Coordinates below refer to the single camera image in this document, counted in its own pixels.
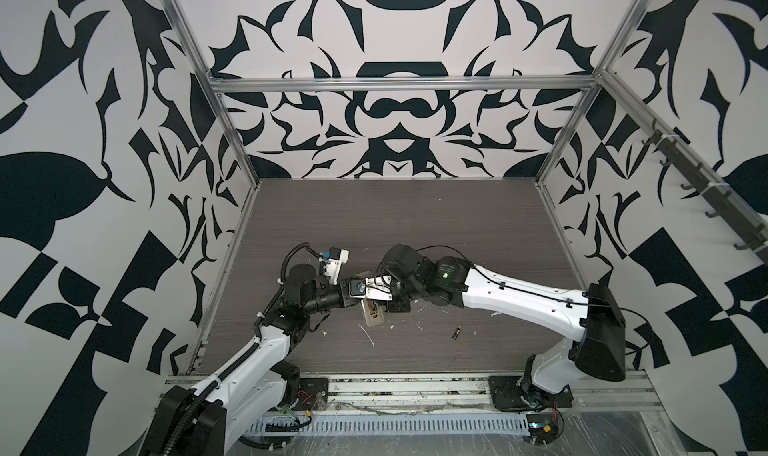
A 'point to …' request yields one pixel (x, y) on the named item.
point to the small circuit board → (543, 427)
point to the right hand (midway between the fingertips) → (374, 287)
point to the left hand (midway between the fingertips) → (377, 282)
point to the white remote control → (371, 322)
